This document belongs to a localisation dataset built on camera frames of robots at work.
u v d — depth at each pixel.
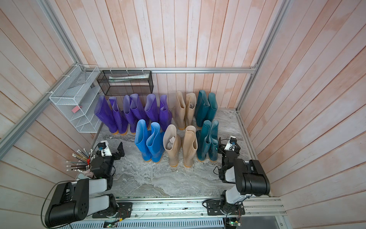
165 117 0.91
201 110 0.90
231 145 0.74
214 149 0.76
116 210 0.72
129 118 0.86
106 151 0.73
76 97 0.69
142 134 0.83
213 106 0.88
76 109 0.82
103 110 0.88
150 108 0.96
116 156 0.77
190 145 0.77
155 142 0.71
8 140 0.52
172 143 0.77
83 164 0.80
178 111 0.89
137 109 0.86
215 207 0.73
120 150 0.78
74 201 0.42
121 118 0.91
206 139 0.73
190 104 0.96
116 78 0.90
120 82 1.04
